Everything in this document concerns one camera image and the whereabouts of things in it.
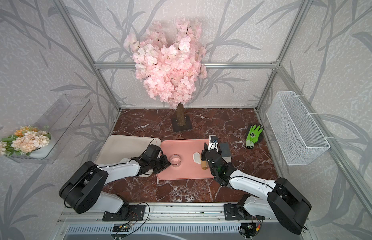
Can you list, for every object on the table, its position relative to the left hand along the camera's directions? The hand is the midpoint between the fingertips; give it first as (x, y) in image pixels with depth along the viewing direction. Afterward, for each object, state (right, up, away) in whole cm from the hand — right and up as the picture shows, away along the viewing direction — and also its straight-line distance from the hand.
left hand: (172, 164), depth 89 cm
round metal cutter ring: (+2, +2, +2) cm, 3 cm away
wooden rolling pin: (+20, 0, -2) cm, 20 cm away
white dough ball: (+15, +4, +1) cm, 16 cm away
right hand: (+21, +13, -5) cm, 25 cm away
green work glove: (+54, +16, +13) cm, 58 cm away
